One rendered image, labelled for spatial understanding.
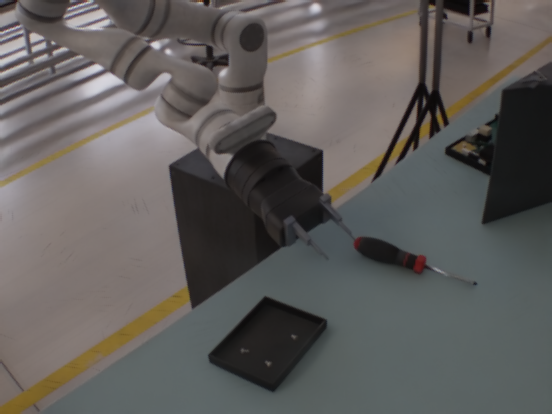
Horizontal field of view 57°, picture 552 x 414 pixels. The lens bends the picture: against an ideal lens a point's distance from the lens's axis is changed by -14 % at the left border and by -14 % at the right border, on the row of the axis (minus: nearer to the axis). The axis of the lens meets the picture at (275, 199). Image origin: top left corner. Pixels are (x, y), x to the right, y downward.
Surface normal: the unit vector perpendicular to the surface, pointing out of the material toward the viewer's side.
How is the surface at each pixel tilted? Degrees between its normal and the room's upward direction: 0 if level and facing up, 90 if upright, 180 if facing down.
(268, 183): 28
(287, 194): 18
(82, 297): 0
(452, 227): 0
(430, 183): 0
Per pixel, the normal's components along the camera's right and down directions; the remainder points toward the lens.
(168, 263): -0.03, -0.84
